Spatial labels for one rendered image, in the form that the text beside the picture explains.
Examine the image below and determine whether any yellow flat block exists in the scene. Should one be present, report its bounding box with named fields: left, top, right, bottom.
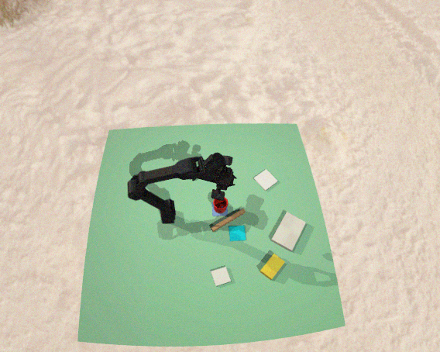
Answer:
left=260, top=254, right=285, bottom=280

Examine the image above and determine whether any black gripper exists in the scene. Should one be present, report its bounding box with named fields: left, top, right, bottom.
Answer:
left=210, top=155, right=233, bottom=201

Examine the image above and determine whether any white square block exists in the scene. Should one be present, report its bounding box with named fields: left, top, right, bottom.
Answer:
left=211, top=267, right=231, bottom=286

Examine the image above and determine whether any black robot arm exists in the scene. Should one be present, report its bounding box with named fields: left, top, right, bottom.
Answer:
left=127, top=152, right=235, bottom=224

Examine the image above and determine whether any white flat rectangular slab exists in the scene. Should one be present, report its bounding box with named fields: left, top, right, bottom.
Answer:
left=254, top=169, right=277, bottom=191

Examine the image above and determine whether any dark red cup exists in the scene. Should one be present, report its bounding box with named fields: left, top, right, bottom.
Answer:
left=213, top=198, right=228, bottom=214

